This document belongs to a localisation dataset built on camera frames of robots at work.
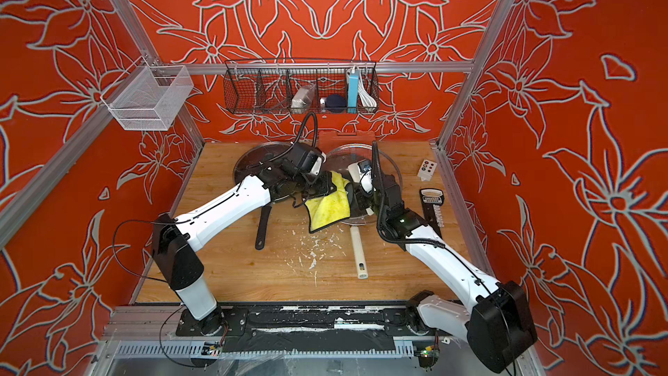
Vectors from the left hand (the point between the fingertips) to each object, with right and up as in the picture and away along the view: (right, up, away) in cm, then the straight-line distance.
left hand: (338, 184), depth 77 cm
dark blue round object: (-1, +29, +19) cm, 35 cm away
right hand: (+5, +2, +2) cm, 6 cm away
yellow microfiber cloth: (-4, -8, -3) cm, 9 cm away
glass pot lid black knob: (-32, +10, +26) cm, 42 cm away
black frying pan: (-24, -13, +8) cm, 29 cm away
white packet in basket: (-13, +30, +15) cm, 36 cm away
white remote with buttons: (+38, +4, +29) cm, 48 cm away
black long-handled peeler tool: (+37, -8, +21) cm, 43 cm away
